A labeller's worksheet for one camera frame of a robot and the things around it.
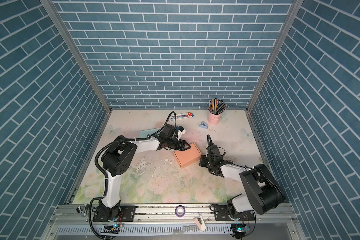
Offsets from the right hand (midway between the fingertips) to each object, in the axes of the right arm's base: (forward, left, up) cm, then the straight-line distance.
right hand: (199, 158), depth 93 cm
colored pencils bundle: (+37, -11, +11) cm, 40 cm away
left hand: (+6, +8, +3) cm, 10 cm away
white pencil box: (+34, +15, +1) cm, 37 cm away
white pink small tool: (-34, -2, +1) cm, 34 cm away
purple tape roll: (-30, +9, -1) cm, 31 cm away
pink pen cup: (+29, -9, +6) cm, 31 cm away
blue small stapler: (+26, -2, +1) cm, 26 cm away
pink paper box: (0, +7, +1) cm, 7 cm away
